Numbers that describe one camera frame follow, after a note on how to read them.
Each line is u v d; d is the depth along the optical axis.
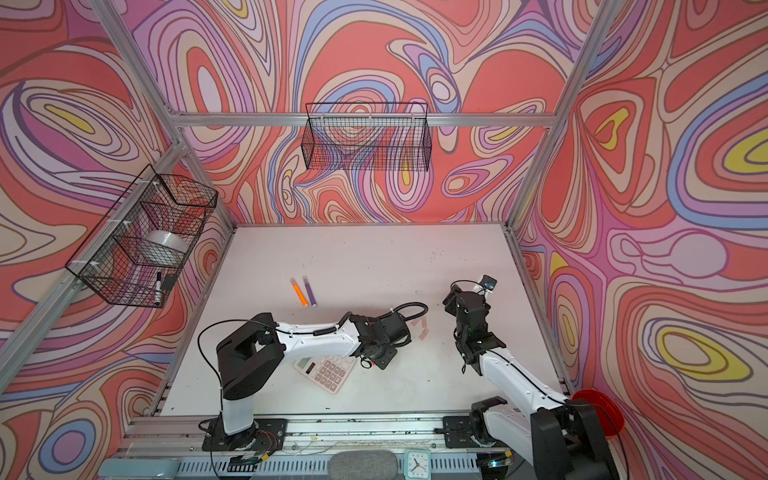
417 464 0.68
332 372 0.82
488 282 0.73
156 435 0.75
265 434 0.73
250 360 0.47
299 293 0.99
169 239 0.73
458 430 0.73
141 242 0.69
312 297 0.99
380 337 0.67
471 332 0.65
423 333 0.90
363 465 0.67
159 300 0.69
